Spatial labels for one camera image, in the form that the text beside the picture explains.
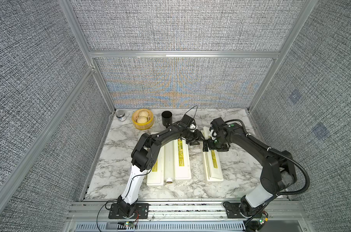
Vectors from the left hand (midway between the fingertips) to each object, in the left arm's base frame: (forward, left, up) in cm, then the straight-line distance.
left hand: (206, 140), depth 90 cm
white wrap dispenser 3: (-20, +31, -2) cm, 37 cm away
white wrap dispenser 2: (-16, +16, -1) cm, 23 cm away
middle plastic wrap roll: (-11, +24, -4) cm, 26 cm away
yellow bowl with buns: (+23, +42, -4) cm, 48 cm away
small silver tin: (+28, +59, -5) cm, 66 cm away
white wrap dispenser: (-14, 0, +1) cm, 14 cm away
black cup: (+23, +25, -3) cm, 34 cm away
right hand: (-5, -1, +1) cm, 5 cm away
